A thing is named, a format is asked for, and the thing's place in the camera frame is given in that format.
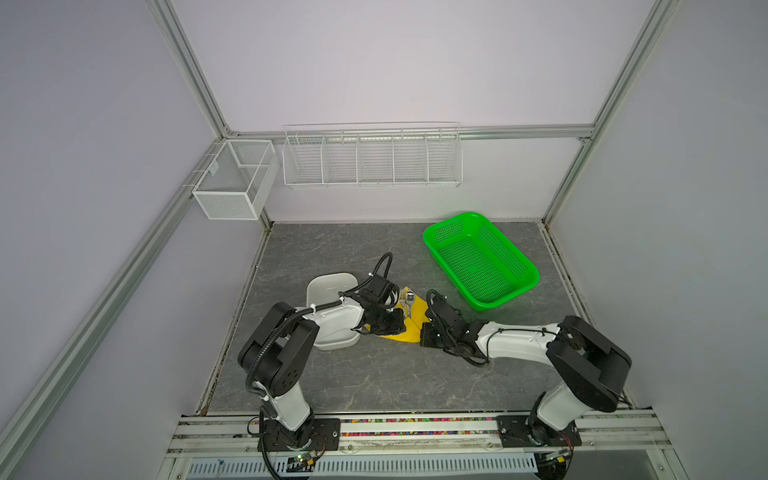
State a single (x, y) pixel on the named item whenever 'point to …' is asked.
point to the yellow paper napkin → (413, 326)
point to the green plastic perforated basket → (479, 262)
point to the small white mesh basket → (235, 178)
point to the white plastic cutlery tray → (336, 322)
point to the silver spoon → (410, 296)
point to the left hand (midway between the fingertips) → (405, 332)
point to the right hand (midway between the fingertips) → (419, 336)
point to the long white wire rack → (373, 154)
